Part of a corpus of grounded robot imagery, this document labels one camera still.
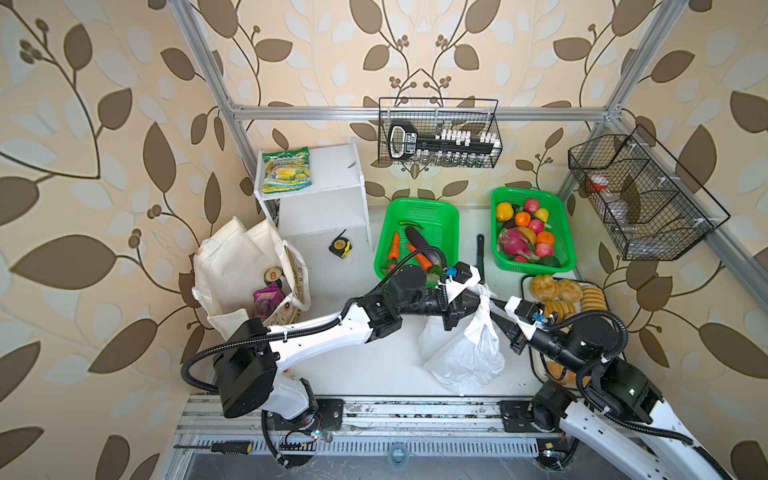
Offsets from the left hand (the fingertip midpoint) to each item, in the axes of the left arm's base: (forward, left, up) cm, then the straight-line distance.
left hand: (492, 303), depth 61 cm
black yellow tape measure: (+35, +41, -27) cm, 60 cm away
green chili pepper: (+48, +16, -29) cm, 59 cm away
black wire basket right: (+25, -42, +5) cm, 49 cm away
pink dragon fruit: (+34, -18, -21) cm, 44 cm away
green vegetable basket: (+49, +4, -29) cm, 57 cm away
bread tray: (+17, -32, -27) cm, 46 cm away
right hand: (0, -1, -2) cm, 2 cm away
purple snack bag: (+9, +57, -19) cm, 60 cm away
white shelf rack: (+32, +43, +2) cm, 54 cm away
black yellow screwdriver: (-24, +60, -29) cm, 71 cm away
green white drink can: (+17, +58, -20) cm, 63 cm away
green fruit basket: (+41, -27, -24) cm, 55 cm away
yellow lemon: (+49, -18, -22) cm, 56 cm away
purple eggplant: (+38, +13, -28) cm, 49 cm away
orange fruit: (+47, -26, -24) cm, 59 cm away
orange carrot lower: (+27, +11, -26) cm, 39 cm away
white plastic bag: (-8, +5, -9) cm, 13 cm away
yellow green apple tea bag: (+36, +52, +4) cm, 63 cm away
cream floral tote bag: (+15, +66, -11) cm, 68 cm away
